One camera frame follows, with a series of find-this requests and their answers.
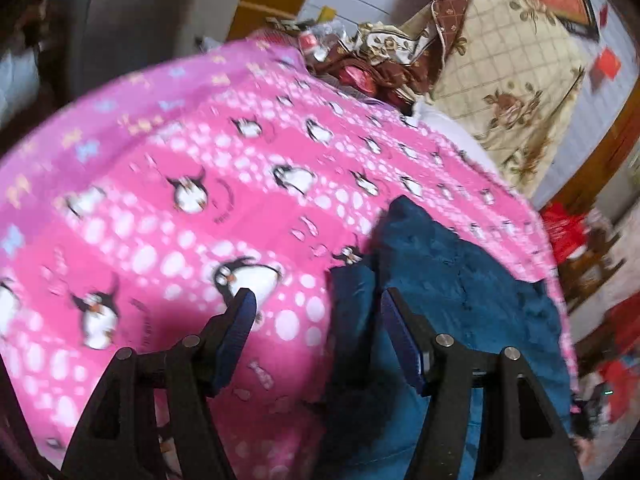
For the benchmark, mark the red plastic bag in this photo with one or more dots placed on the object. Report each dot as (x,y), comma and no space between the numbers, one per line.
(566,232)

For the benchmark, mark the pink penguin bed cover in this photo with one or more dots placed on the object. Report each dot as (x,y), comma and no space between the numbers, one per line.
(133,215)

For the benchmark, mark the blue puffer jacket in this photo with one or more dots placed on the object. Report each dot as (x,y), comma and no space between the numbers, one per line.
(371,415)

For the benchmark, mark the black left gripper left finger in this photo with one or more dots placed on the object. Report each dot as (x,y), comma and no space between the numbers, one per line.
(149,417)

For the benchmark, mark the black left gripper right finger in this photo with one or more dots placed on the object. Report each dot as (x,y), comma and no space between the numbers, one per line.
(521,436)

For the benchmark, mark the beige floral quilt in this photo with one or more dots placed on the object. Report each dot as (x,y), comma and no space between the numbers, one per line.
(510,79)

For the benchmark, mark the white pillow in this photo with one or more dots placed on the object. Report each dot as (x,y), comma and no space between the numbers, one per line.
(429,116)

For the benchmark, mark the brown floral cloth pile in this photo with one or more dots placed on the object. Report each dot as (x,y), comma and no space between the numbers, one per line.
(395,64)

